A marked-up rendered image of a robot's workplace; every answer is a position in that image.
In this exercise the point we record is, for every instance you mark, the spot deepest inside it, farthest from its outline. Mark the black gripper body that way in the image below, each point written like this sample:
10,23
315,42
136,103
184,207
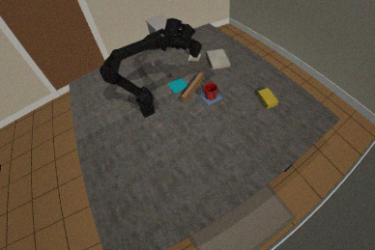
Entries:
194,47

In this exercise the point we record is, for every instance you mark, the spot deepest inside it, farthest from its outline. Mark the yellow rectangular block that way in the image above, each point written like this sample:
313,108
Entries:
267,97

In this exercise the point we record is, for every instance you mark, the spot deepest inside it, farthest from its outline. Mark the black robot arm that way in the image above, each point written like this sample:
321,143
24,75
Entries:
153,41

